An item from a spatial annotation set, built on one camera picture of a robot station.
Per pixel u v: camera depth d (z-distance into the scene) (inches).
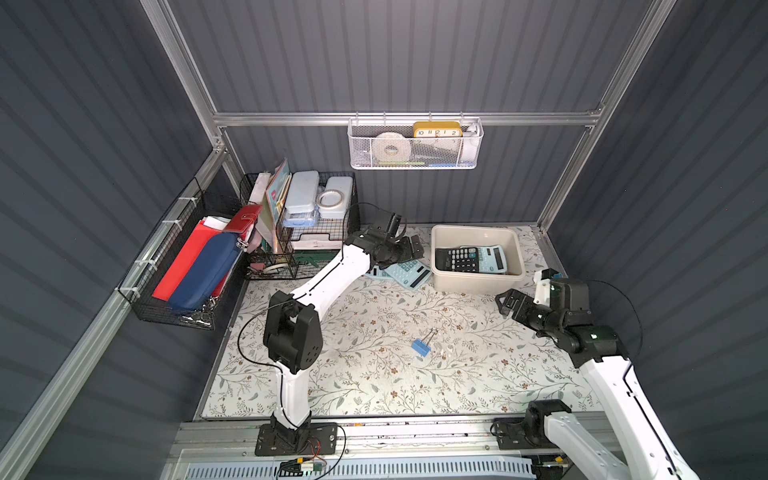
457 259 39.0
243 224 29.9
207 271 26.4
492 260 39.0
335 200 38.2
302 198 37.2
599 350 19.3
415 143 35.5
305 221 36.0
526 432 28.6
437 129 34.5
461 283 39.4
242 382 32.5
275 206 36.6
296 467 27.6
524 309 25.9
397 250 30.8
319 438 29.0
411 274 40.2
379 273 41.1
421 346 34.9
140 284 23.9
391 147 33.3
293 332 19.3
